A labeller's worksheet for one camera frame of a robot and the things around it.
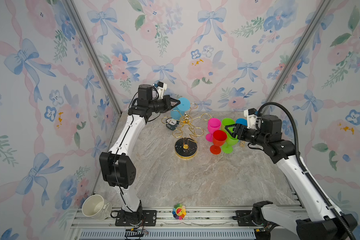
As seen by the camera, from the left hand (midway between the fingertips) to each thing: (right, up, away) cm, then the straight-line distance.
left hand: (180, 100), depth 76 cm
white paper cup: (-44, -55, +2) cm, 70 cm away
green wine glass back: (+31, -28, +24) cm, 48 cm away
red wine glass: (+22, -20, +10) cm, 31 cm away
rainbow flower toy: (-1, -56, 0) cm, 56 cm away
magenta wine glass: (+22, -12, +22) cm, 33 cm away
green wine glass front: (+30, -10, +19) cm, 37 cm away
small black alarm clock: (-7, -11, +31) cm, 34 cm away
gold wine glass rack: (+3, -27, +22) cm, 35 cm away
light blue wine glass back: (-2, -6, +6) cm, 9 cm away
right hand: (+23, -14, -4) cm, 27 cm away
